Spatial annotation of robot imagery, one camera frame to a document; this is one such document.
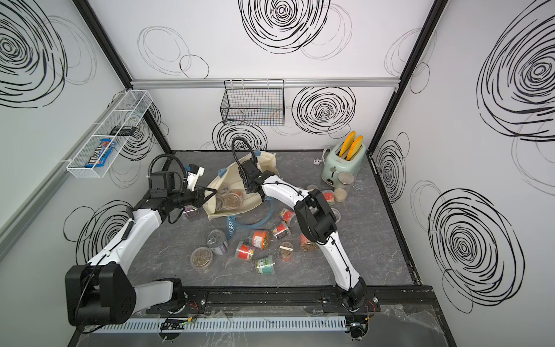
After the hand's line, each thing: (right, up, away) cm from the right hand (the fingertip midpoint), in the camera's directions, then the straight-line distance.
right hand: (261, 180), depth 99 cm
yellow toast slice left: (+39, +17, -4) cm, 43 cm away
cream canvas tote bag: (-14, -6, -7) cm, 16 cm away
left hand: (-17, -3, -17) cm, 24 cm away
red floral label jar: (+9, -20, -14) cm, 26 cm away
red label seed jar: (-5, -25, -19) cm, 32 cm away
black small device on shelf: (-49, +19, -20) cm, 56 cm away
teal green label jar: (+3, -30, -22) cm, 37 cm away
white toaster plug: (+29, +10, +15) cm, 34 cm away
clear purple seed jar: (-30, -14, -7) cm, 34 cm away
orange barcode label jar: (+1, -22, -17) cm, 27 cm away
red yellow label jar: (+12, -14, -10) cm, 21 cm away
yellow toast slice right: (+42, +14, -5) cm, 44 cm away
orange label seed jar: (+19, -24, -18) cm, 35 cm away
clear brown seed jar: (-20, -27, -20) cm, 39 cm away
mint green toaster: (+38, +11, -2) cm, 39 cm away
